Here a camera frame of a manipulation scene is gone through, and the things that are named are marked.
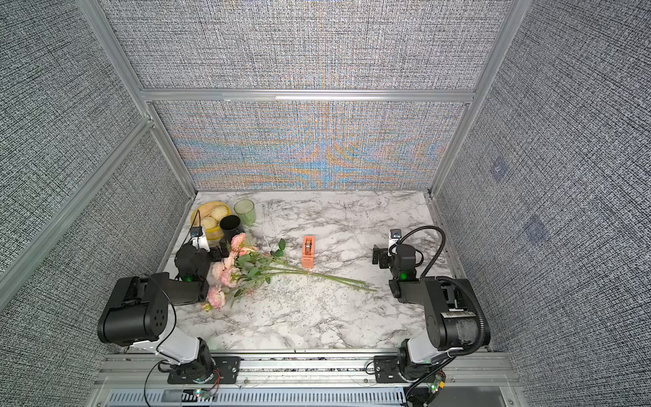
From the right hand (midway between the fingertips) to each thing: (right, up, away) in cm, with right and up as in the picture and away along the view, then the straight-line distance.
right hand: (390, 238), depth 93 cm
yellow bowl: (-73, +8, +14) cm, 75 cm away
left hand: (-64, +2, -2) cm, 64 cm away
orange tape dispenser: (-30, -5, +1) cm, 31 cm away
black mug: (-60, +4, +3) cm, 61 cm away
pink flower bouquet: (-52, -11, -1) cm, 54 cm away
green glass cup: (-57, +10, +13) cm, 59 cm away
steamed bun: (-68, +10, +13) cm, 70 cm away
